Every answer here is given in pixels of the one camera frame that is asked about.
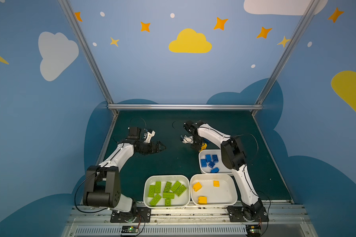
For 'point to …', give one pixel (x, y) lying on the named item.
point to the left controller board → (129, 229)
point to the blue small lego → (211, 164)
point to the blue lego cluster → (208, 158)
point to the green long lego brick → (181, 190)
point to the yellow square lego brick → (204, 145)
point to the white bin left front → (183, 201)
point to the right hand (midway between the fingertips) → (200, 143)
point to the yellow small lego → (216, 183)
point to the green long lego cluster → (167, 186)
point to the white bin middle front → (225, 195)
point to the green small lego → (167, 202)
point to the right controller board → (253, 230)
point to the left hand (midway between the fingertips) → (159, 148)
